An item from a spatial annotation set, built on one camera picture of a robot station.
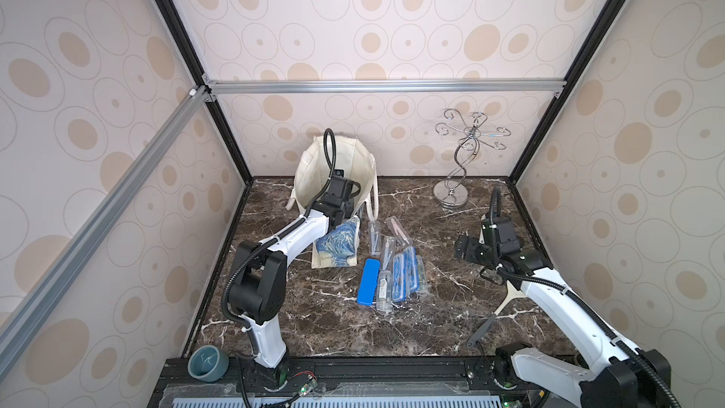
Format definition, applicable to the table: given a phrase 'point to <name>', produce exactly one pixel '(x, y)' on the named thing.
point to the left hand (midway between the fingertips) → (349, 198)
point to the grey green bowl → (208, 363)
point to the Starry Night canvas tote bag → (316, 164)
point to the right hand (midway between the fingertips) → (481, 246)
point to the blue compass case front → (368, 281)
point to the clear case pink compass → (399, 233)
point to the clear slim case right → (421, 274)
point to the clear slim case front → (383, 298)
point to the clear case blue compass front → (399, 277)
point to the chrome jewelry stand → (449, 193)
